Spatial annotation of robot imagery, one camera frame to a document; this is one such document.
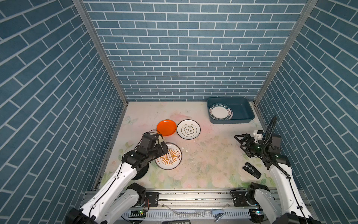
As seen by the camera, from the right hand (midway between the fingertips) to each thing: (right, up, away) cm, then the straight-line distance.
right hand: (237, 139), depth 79 cm
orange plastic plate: (-44, +4, +24) cm, 50 cm away
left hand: (-42, -6, +1) cm, 43 cm away
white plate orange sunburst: (-38, -15, +9) cm, 42 cm away
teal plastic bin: (+19, +18, +38) cm, 46 cm away
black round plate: (-55, -21, +2) cm, 59 cm away
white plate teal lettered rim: (0, +16, +34) cm, 38 cm away
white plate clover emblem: (-27, +3, +24) cm, 36 cm away
